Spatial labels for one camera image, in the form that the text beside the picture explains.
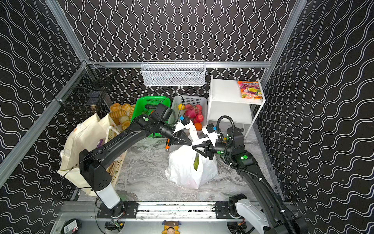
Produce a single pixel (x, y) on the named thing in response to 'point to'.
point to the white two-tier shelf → (225, 99)
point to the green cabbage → (196, 161)
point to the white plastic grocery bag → (180, 170)
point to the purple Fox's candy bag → (100, 143)
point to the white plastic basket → (189, 100)
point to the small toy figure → (171, 227)
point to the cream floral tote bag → (89, 136)
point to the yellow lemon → (181, 107)
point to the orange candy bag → (250, 89)
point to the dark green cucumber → (151, 107)
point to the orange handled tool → (167, 146)
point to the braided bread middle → (122, 114)
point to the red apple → (199, 118)
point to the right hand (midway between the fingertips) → (194, 145)
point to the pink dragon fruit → (192, 111)
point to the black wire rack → (88, 92)
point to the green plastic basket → (144, 105)
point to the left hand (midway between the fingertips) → (193, 144)
